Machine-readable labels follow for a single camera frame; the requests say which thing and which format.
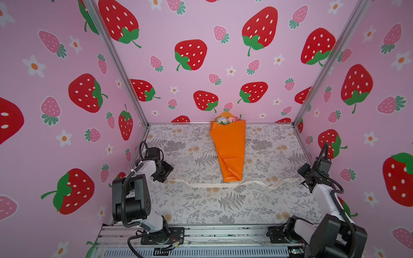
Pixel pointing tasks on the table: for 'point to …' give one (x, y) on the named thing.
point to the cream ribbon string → (234, 184)
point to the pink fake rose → (233, 119)
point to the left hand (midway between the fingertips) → (170, 171)
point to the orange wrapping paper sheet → (230, 141)
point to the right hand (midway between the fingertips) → (307, 167)
